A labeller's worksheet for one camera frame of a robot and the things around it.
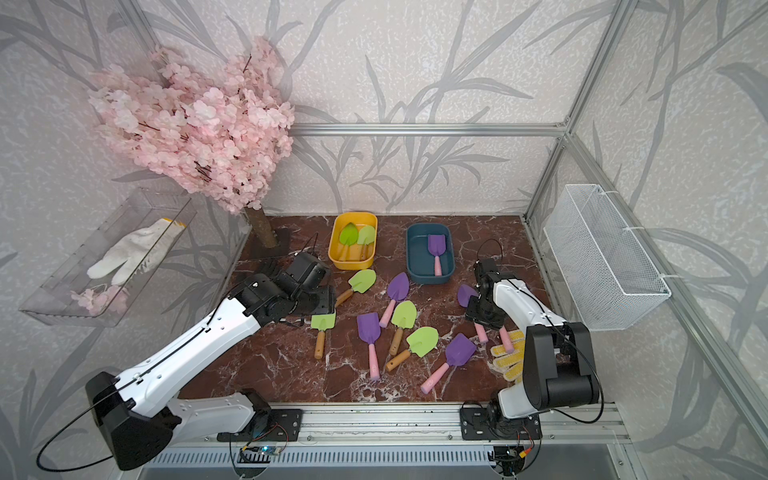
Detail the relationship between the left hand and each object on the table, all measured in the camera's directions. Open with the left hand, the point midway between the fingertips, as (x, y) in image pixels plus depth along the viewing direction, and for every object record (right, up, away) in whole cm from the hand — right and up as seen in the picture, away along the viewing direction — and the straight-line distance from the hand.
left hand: (330, 301), depth 76 cm
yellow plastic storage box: (+2, +10, +30) cm, 31 cm away
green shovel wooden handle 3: (+19, -8, +17) cm, 27 cm away
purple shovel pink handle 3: (+31, +14, +33) cm, 47 cm away
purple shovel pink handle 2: (+9, -11, +14) cm, 20 cm away
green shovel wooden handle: (+4, +17, +39) cm, 43 cm away
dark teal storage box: (+25, +8, +33) cm, 42 cm away
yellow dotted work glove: (+50, -19, +9) cm, 54 cm away
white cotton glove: (-42, +13, -8) cm, 45 cm away
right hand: (+41, -8, +13) cm, 44 cm away
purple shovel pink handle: (+17, -1, +23) cm, 29 cm away
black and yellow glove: (-28, +7, +28) cm, 40 cm away
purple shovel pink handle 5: (+40, -2, +24) cm, 47 cm away
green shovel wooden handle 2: (+4, +1, +25) cm, 25 cm away
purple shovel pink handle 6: (+49, -13, +10) cm, 52 cm away
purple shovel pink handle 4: (+35, -17, +9) cm, 40 cm away
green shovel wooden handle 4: (+24, -14, +12) cm, 30 cm away
